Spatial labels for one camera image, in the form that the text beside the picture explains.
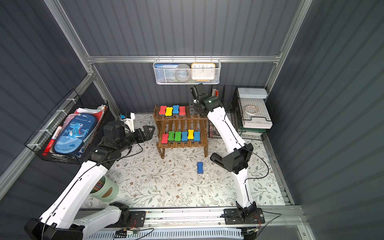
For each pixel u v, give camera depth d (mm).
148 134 642
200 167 909
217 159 923
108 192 738
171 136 866
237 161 578
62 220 377
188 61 889
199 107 597
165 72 850
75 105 786
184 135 871
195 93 643
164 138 854
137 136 631
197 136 870
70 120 695
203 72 888
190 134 871
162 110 827
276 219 708
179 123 967
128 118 623
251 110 953
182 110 827
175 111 826
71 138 634
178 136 868
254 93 1020
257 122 912
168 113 824
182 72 882
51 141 644
